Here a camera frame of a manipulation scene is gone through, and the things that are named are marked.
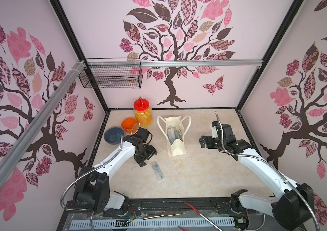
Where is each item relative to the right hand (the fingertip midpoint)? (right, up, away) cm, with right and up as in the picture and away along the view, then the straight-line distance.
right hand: (206, 138), depth 82 cm
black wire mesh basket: (-72, +49, +40) cm, 95 cm away
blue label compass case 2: (-20, +1, +12) cm, 24 cm away
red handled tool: (-7, -37, -10) cm, 39 cm away
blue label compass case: (-29, -21, +3) cm, 36 cm away
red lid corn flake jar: (-41, +17, +19) cm, 48 cm away
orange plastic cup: (-53, +8, +22) cm, 58 cm away
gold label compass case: (-16, +1, +12) cm, 20 cm away
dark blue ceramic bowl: (-63, 0, +18) cm, 65 cm away
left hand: (-32, -13, 0) cm, 34 cm away
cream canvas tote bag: (-16, -7, +9) cm, 19 cm away
